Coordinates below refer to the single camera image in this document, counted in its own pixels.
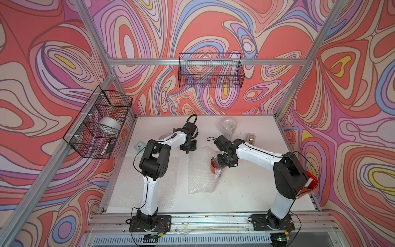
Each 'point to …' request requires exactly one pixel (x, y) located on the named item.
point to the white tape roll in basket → (110, 122)
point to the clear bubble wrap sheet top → (227, 127)
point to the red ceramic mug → (214, 164)
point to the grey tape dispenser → (250, 138)
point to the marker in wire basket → (109, 147)
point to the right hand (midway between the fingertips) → (225, 166)
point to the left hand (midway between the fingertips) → (193, 149)
